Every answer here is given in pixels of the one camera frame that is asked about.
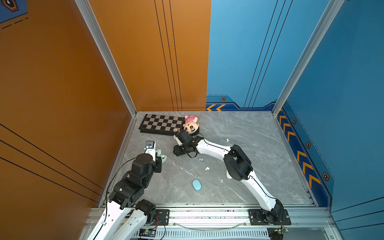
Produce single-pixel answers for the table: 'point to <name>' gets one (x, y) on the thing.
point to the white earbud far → (227, 140)
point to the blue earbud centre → (201, 159)
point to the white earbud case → (228, 175)
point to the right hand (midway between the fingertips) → (175, 151)
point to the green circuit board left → (147, 232)
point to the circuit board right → (280, 230)
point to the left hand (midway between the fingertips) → (156, 152)
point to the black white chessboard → (161, 124)
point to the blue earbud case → (196, 185)
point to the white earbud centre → (207, 168)
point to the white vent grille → (214, 234)
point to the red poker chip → (175, 130)
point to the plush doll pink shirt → (191, 126)
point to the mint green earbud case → (163, 157)
